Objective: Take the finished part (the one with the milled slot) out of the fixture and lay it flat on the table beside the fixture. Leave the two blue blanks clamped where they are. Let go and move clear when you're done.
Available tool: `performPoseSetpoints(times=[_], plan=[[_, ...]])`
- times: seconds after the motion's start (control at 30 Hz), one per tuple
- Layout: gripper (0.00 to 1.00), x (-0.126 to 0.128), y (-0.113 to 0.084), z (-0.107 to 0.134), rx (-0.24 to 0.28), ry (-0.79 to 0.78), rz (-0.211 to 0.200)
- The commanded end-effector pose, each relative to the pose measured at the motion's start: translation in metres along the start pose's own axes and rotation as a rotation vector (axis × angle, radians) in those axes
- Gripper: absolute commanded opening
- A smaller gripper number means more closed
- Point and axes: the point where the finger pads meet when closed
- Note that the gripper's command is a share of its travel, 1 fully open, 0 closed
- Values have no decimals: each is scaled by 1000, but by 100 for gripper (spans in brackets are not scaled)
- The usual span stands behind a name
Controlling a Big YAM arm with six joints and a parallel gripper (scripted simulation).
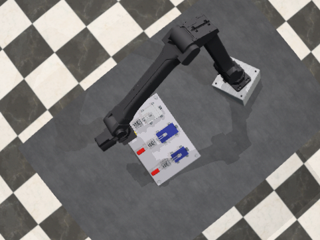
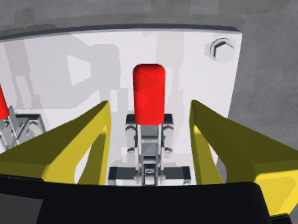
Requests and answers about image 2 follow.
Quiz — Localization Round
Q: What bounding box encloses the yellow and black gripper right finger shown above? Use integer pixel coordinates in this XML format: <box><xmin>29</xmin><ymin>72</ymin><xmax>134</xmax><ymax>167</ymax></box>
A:
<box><xmin>189</xmin><ymin>100</ymin><xmax>298</xmax><ymax>217</ymax></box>

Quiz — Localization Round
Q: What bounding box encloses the white rectangular block with slot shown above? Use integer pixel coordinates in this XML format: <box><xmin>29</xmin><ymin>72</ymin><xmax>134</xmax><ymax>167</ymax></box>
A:
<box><xmin>116</xmin><ymin>167</ymin><xmax>184</xmax><ymax>186</ymax></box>

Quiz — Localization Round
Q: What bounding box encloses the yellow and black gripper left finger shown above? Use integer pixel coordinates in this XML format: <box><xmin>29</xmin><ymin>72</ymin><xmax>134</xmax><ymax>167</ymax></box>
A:
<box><xmin>0</xmin><ymin>100</ymin><xmax>111</xmax><ymax>185</ymax></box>

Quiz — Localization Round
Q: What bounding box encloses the grey toggle clamp with red handle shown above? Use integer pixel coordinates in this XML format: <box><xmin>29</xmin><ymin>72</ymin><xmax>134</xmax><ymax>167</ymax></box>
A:
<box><xmin>0</xmin><ymin>85</ymin><xmax>46</xmax><ymax>152</ymax></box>

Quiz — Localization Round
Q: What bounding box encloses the light grey fixture plate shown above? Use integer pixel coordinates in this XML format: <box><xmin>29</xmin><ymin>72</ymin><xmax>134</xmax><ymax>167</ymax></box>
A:
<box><xmin>0</xmin><ymin>24</ymin><xmax>242</xmax><ymax>185</ymax></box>

